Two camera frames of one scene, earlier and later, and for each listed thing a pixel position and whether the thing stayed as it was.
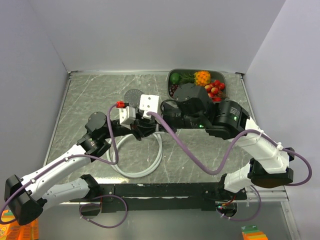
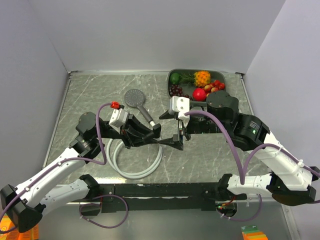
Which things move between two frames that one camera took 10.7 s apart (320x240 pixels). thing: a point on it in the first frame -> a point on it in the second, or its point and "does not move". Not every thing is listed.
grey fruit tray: [214, 80] does not move
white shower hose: [139, 175] does not move
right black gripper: [161, 127] -> [178, 144]
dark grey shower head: [132, 96] does not move
